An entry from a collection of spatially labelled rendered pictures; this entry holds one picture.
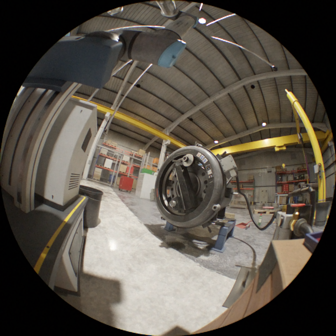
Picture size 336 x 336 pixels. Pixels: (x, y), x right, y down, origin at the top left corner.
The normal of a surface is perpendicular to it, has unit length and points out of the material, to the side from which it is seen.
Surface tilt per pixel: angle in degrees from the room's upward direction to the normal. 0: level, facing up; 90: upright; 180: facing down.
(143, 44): 158
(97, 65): 180
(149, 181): 90
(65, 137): 90
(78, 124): 90
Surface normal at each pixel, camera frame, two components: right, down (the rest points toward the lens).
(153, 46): -0.03, 0.83
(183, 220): -0.72, -0.28
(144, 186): 0.59, -0.08
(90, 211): 0.82, 0.07
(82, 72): -0.18, 0.96
